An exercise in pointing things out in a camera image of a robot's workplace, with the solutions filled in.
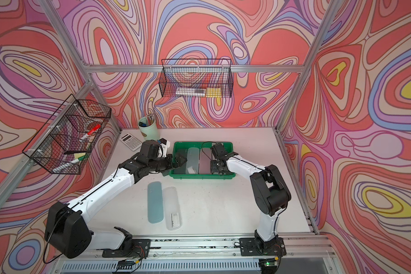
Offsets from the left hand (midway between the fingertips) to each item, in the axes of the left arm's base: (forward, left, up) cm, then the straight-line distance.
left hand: (182, 161), depth 80 cm
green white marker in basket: (-6, +48, +6) cm, 49 cm away
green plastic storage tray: (+24, +3, -16) cm, 29 cm away
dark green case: (+4, +12, -17) cm, 21 cm away
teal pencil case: (-10, +17, -23) cm, 30 cm away
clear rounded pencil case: (-15, +6, -19) cm, 25 cm away
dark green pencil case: (+7, +3, -18) cm, 19 cm away
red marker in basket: (+8, +41, +12) cm, 44 cm away
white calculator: (+28, +39, -17) cm, 51 cm away
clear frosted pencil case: (+9, -3, -17) cm, 19 cm away
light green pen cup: (+30, +25, -5) cm, 39 cm away
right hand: (+4, -19, -16) cm, 25 cm away
